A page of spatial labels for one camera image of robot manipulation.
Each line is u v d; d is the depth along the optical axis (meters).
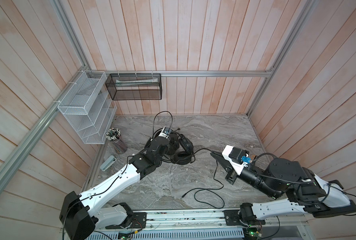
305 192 0.35
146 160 0.55
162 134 0.65
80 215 0.37
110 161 0.90
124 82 0.89
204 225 0.73
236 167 0.36
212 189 0.83
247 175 0.40
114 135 0.86
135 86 1.04
